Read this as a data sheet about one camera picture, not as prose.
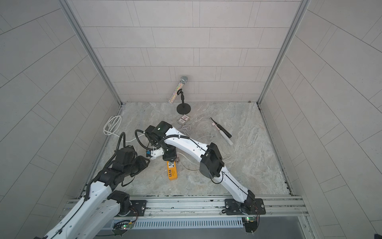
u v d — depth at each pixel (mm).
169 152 691
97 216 538
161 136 565
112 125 1030
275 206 725
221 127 1018
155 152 696
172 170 807
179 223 680
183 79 934
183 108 1121
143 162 694
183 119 1049
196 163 773
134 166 670
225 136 965
